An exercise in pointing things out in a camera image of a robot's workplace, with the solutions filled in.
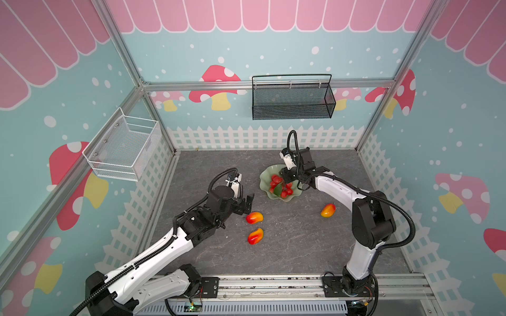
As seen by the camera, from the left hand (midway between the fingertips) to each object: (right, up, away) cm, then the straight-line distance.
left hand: (241, 194), depth 75 cm
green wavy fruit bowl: (+10, +5, +28) cm, 30 cm away
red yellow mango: (+5, -13, +15) cm, 20 cm away
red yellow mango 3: (+39, -10, +17) cm, 44 cm away
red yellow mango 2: (+5, -19, +8) cm, 22 cm away
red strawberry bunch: (+16, +1, +20) cm, 26 cm away
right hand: (+18, +9, +19) cm, 27 cm away
